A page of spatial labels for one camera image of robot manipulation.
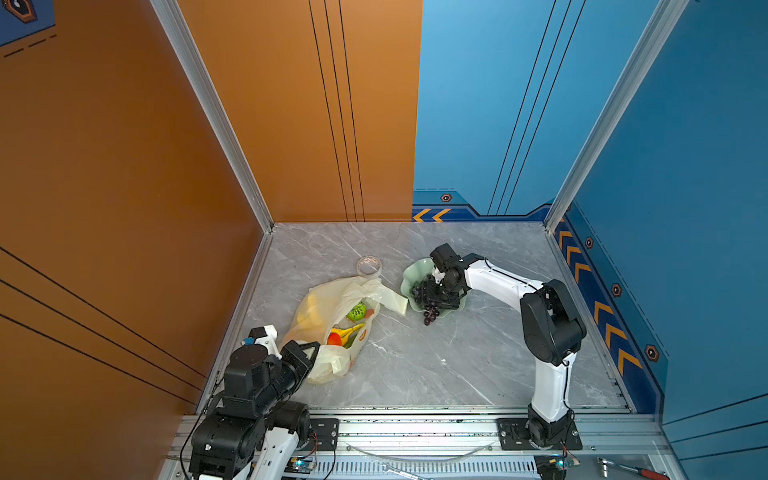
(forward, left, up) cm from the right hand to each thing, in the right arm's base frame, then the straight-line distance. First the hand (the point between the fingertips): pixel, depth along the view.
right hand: (425, 303), depth 93 cm
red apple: (-13, +27, +4) cm, 30 cm away
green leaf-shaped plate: (+13, +3, +1) cm, 13 cm away
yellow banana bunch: (-10, +24, 0) cm, 26 cm away
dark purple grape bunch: (-1, +1, +8) cm, 8 cm away
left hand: (-21, +25, +20) cm, 38 cm away
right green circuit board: (-41, -28, -6) cm, 50 cm away
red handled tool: (-42, -47, -3) cm, 63 cm away
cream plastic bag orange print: (-14, +22, +18) cm, 32 cm away
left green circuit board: (-41, +32, -5) cm, 52 cm away
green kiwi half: (-4, +21, +2) cm, 22 cm away
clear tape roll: (+18, +19, -3) cm, 26 cm away
